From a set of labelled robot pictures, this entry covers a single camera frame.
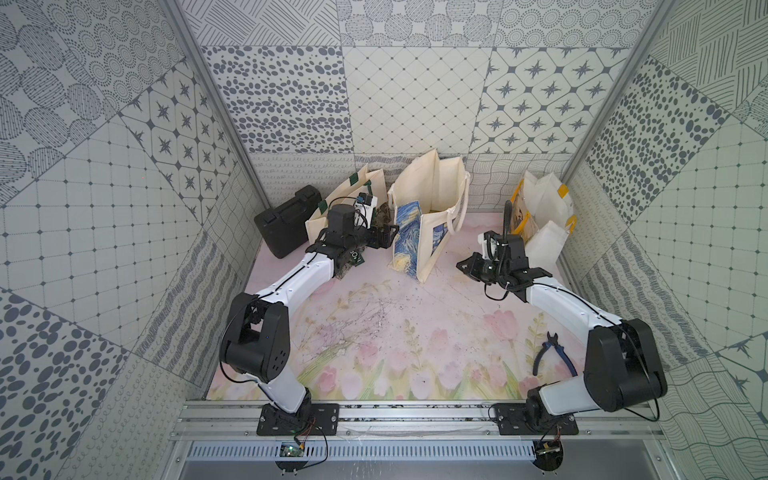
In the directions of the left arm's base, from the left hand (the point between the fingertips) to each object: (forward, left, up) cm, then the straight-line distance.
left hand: (398, 226), depth 84 cm
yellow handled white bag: (+25, -55, -19) cm, 64 cm away
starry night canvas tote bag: (+28, -11, -18) cm, 35 cm away
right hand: (-6, -18, -11) cm, 22 cm away
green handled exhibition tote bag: (+18, +18, -2) cm, 25 cm away
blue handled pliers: (-24, -45, -22) cm, 56 cm away
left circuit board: (-51, +25, -26) cm, 62 cm away
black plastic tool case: (+5, +36, -7) cm, 37 cm away
